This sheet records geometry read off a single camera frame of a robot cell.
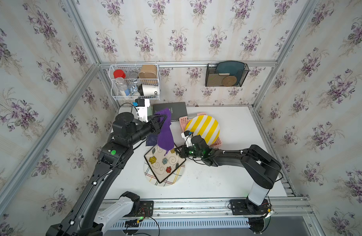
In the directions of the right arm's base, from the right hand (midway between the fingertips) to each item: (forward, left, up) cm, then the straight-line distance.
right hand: (176, 150), depth 85 cm
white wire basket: (+37, +30, +22) cm, 53 cm away
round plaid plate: (-15, +3, -7) cm, 17 cm away
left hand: (-2, +1, +32) cm, 32 cm away
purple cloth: (-5, +4, +21) cm, 22 cm away
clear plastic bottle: (+30, +34, +24) cm, 51 cm away
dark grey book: (+39, +1, -6) cm, 39 cm away
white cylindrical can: (+33, +17, +19) cm, 41 cm away
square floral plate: (-7, +8, -6) cm, 12 cm away
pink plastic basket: (+26, -4, -3) cm, 26 cm away
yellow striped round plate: (+20, -19, -3) cm, 28 cm away
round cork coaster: (+43, -35, +18) cm, 58 cm away
